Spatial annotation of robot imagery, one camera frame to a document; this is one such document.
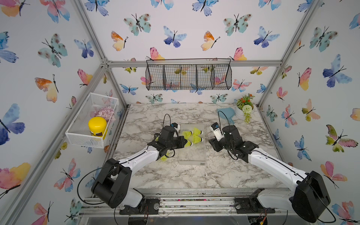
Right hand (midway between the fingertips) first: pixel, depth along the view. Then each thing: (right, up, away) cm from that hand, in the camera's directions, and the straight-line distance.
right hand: (214, 137), depth 83 cm
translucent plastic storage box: (-10, -13, +11) cm, 20 cm away
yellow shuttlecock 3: (-9, -3, +14) cm, 17 cm away
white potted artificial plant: (+25, +19, +17) cm, 35 cm away
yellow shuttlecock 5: (-30, -15, +8) cm, 35 cm away
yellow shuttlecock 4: (-15, -5, +5) cm, 16 cm away
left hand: (-14, -2, +3) cm, 15 cm away
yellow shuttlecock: (-9, +2, +19) cm, 21 cm away
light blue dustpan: (+17, +15, +32) cm, 40 cm away
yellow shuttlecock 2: (-16, 0, +15) cm, 22 cm away
